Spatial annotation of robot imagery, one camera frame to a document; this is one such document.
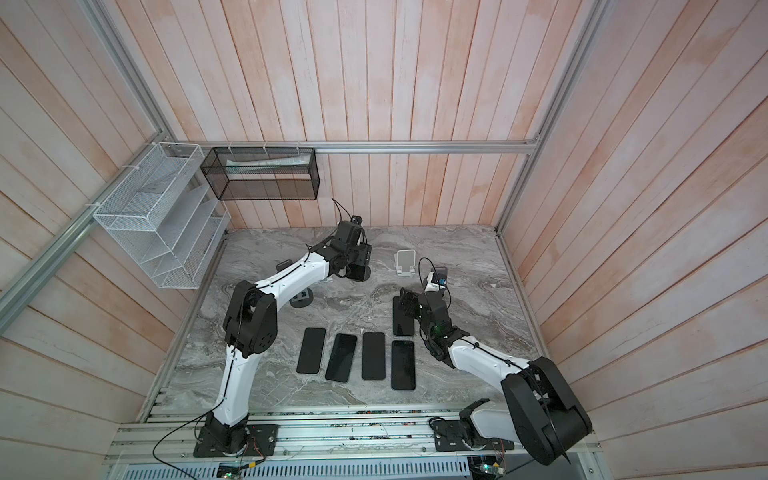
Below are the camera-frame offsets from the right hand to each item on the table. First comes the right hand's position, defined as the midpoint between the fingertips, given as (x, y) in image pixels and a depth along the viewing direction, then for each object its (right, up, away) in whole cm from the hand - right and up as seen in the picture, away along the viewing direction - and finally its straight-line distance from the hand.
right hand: (412, 291), depth 89 cm
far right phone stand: (+13, +5, +21) cm, 25 cm away
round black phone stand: (-42, +8, +9) cm, 44 cm away
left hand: (-16, +12, +9) cm, 22 cm away
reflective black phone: (-2, -11, +4) cm, 12 cm away
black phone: (-31, -18, -1) cm, 35 cm away
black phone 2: (-12, -20, 0) cm, 23 cm away
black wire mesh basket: (-51, +40, +15) cm, 67 cm away
